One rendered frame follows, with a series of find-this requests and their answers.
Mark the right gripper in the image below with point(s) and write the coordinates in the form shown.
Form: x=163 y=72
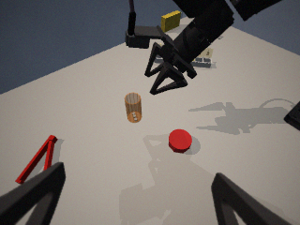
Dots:
x=178 y=53

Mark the red short cylinder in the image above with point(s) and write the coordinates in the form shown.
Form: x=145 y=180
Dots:
x=180 y=140

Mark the white weekly pill organiser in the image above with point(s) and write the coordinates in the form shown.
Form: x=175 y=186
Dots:
x=199 y=61

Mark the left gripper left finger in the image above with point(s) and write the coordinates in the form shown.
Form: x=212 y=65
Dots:
x=43 y=190

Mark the orange translucent pill bottle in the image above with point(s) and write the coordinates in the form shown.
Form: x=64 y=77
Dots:
x=133 y=107

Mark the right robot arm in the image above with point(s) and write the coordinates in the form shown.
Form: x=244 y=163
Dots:
x=212 y=18

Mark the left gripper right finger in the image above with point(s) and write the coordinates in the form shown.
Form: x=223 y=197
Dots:
x=229 y=198

